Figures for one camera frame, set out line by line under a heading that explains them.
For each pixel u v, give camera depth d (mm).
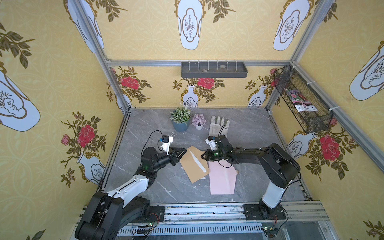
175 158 711
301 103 761
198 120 1004
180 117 956
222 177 854
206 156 874
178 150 743
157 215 731
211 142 878
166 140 711
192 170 878
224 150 751
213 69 928
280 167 488
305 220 761
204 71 901
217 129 1075
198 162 902
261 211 664
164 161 707
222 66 928
